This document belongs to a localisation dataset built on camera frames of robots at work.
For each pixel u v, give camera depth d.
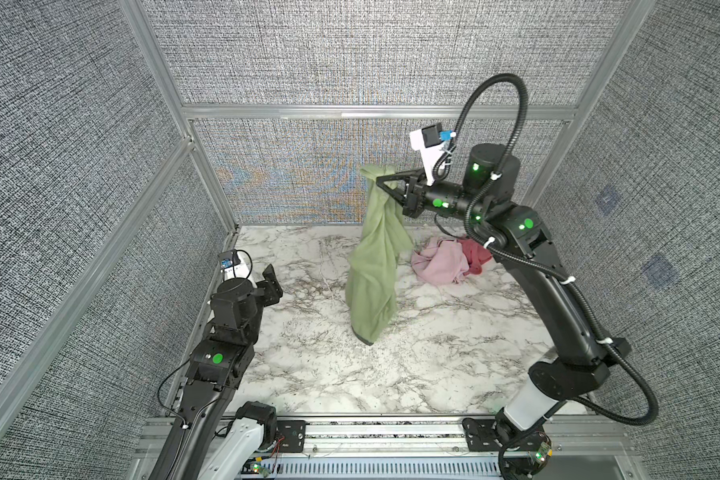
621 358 0.40
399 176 0.52
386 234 0.65
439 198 0.49
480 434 0.73
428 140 0.47
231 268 0.55
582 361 0.41
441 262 0.99
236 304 0.47
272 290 0.61
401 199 0.53
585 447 0.73
